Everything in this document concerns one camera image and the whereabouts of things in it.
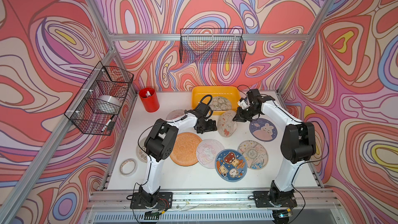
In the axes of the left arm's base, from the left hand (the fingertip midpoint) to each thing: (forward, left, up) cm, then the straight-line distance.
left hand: (214, 130), depth 96 cm
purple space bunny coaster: (+2, -32, -2) cm, 32 cm away
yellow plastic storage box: (+6, +6, +22) cm, 23 cm away
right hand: (0, -12, +8) cm, 14 cm away
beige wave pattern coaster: (-15, -24, -3) cm, 28 cm away
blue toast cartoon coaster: (-21, -8, -3) cm, 23 cm away
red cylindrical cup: (+19, +43, +10) cm, 48 cm away
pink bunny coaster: (+1, -8, +4) cm, 8 cm away
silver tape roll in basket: (-5, +52, +30) cm, 60 cm away
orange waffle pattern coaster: (-13, +18, -2) cm, 22 cm away
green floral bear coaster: (+23, -5, -1) cm, 24 cm away
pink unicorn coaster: (-14, +5, -2) cm, 15 cm away
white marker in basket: (-10, +53, +23) cm, 58 cm away
